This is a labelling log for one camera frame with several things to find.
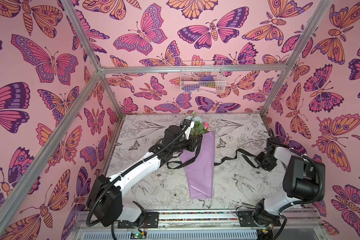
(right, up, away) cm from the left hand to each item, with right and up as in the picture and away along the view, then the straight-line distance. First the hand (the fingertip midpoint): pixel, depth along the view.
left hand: (203, 139), depth 74 cm
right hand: (+38, -16, +18) cm, 45 cm away
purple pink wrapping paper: (0, -22, +15) cm, 26 cm away
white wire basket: (+2, +38, +21) cm, 43 cm away
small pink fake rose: (+7, +7, +33) cm, 35 cm away
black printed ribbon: (-15, -18, +20) cm, 30 cm away
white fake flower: (-2, +12, +33) cm, 35 cm away
